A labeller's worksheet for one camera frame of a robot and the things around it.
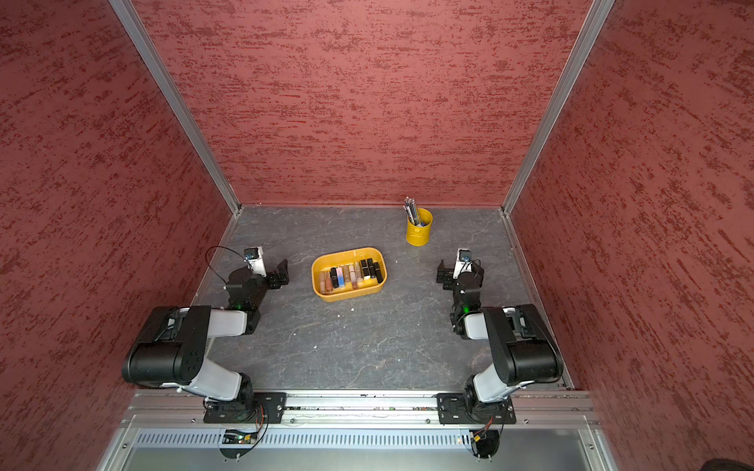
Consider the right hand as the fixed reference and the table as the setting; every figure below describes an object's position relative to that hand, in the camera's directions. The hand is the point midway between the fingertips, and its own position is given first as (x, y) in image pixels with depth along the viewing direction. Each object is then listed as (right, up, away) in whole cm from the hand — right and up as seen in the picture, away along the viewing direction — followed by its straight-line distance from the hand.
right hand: (456, 264), depth 94 cm
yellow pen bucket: (-11, +9, +12) cm, 19 cm away
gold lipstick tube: (-37, -4, +5) cm, 37 cm away
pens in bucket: (-14, +19, +6) cm, 25 cm away
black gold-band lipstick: (-26, -4, +5) cm, 27 cm away
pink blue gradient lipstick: (-39, -5, +4) cm, 39 cm away
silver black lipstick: (-33, -2, +7) cm, 34 cm away
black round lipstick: (-41, -5, +4) cm, 42 cm away
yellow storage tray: (-45, 0, +6) cm, 45 cm away
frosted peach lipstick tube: (-45, -6, +3) cm, 45 cm away
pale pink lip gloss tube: (-35, -4, +4) cm, 35 cm away
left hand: (-61, 0, 0) cm, 61 cm away
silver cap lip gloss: (-43, -6, +3) cm, 43 cm away
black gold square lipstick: (-30, -3, +6) cm, 31 cm away
